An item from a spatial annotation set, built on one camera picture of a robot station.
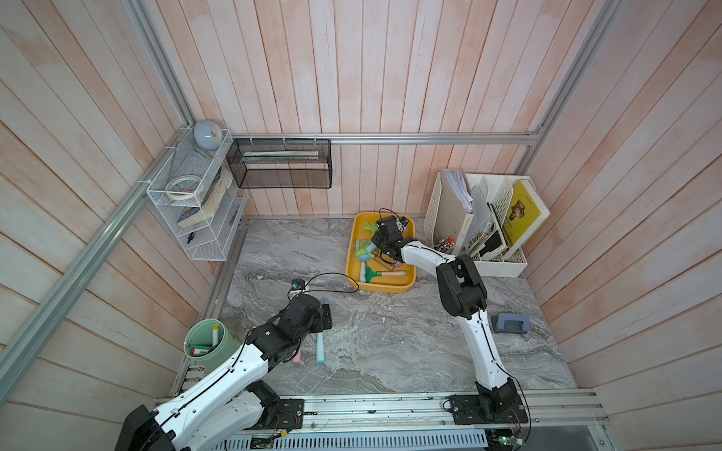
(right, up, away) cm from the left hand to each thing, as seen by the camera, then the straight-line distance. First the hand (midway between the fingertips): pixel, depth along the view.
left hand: (314, 313), depth 82 cm
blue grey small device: (+62, -5, +6) cm, 63 cm away
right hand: (+20, +24, +28) cm, 42 cm away
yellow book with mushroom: (+69, +31, +10) cm, 76 cm away
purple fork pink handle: (-5, -13, 0) cm, 14 cm away
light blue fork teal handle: (+2, -10, +2) cm, 10 cm away
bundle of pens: (+41, +20, +6) cm, 46 cm away
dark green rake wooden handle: (+18, +9, +21) cm, 29 cm away
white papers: (+46, +40, +7) cm, 61 cm away
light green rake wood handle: (+15, +18, +26) cm, 34 cm away
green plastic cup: (-30, -7, -4) cm, 31 cm away
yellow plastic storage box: (+12, +12, +21) cm, 28 cm away
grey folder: (+54, +30, +9) cm, 62 cm away
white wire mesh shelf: (-30, +26, -4) cm, 40 cm away
